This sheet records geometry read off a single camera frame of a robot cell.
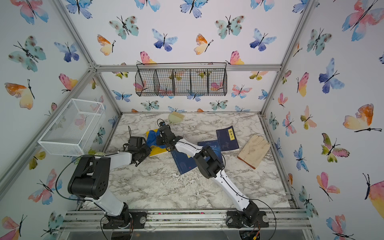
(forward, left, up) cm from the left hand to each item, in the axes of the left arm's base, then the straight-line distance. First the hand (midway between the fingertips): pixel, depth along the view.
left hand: (153, 148), depth 99 cm
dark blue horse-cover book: (+7, -50, -1) cm, 51 cm away
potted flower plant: (-12, +25, +16) cm, 32 cm away
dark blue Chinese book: (-11, -20, -1) cm, 23 cm away
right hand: (+8, -2, +2) cm, 8 cm away
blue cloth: (+6, +2, +1) cm, 6 cm away
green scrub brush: (+29, -12, -2) cm, 31 cm away
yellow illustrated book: (-1, -1, 0) cm, 2 cm away
